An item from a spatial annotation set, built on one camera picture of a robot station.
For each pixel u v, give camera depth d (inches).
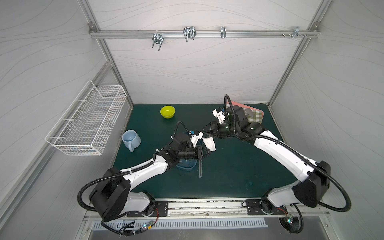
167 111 44.0
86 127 27.0
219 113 27.2
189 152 27.0
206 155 28.6
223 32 30.8
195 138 28.8
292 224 28.1
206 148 29.2
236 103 47.7
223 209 29.3
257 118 43.7
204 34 30.7
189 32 30.1
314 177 15.8
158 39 31.5
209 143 29.6
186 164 34.5
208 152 29.4
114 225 27.5
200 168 33.9
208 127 26.7
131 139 35.0
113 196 16.1
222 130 25.5
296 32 30.1
